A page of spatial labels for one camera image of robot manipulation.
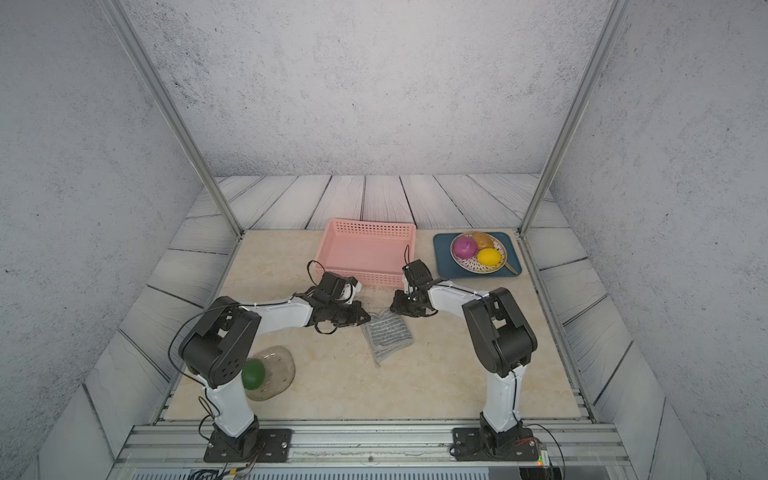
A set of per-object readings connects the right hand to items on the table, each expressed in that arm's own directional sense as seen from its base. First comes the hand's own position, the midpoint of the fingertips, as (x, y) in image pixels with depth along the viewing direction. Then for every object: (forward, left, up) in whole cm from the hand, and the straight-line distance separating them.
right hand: (395, 307), depth 96 cm
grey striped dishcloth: (-9, +3, -1) cm, 9 cm away
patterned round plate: (+18, -27, -2) cm, 33 cm away
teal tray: (+19, -17, -3) cm, 26 cm away
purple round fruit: (+23, -24, +3) cm, 34 cm away
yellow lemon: (+21, -33, 0) cm, 39 cm away
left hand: (-5, +6, +1) cm, 8 cm away
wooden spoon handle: (+17, -41, -2) cm, 45 cm away
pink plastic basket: (+19, +8, +4) cm, 22 cm away
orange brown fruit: (+27, -32, +3) cm, 41 cm away
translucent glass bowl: (-20, +35, -1) cm, 41 cm away
